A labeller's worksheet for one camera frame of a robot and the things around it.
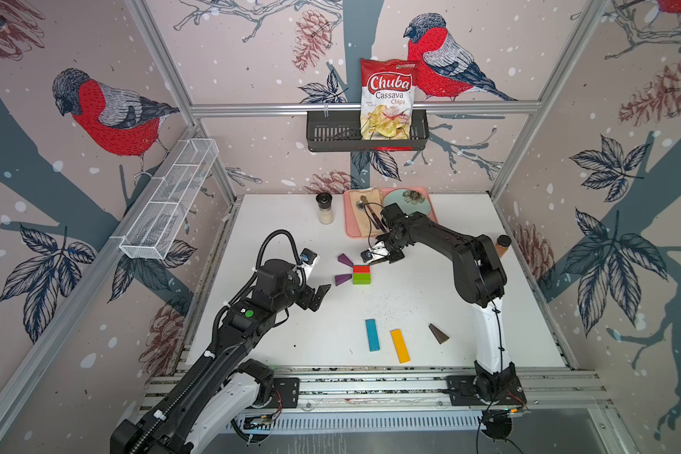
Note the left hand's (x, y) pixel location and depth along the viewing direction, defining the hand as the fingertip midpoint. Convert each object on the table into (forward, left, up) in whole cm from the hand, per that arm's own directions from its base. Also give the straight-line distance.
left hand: (319, 271), depth 77 cm
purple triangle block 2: (+6, -5, -17) cm, 18 cm away
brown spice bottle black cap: (+17, -62, -9) cm, 65 cm away
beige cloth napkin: (+31, -15, -18) cm, 38 cm away
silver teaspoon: (+39, -13, -16) cm, 44 cm away
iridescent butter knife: (+46, -14, -18) cm, 52 cm away
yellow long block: (-15, -23, -18) cm, 33 cm away
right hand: (+18, -19, -16) cm, 31 cm away
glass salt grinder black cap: (+34, +1, -7) cm, 34 cm away
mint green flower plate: (+43, -34, -17) cm, 58 cm away
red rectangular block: (+9, -12, -15) cm, 22 cm away
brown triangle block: (+8, -17, -9) cm, 21 cm away
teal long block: (-12, -15, -18) cm, 26 cm away
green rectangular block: (+7, -12, -18) cm, 23 cm away
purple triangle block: (+14, -6, -17) cm, 23 cm away
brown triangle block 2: (-12, -35, -16) cm, 41 cm away
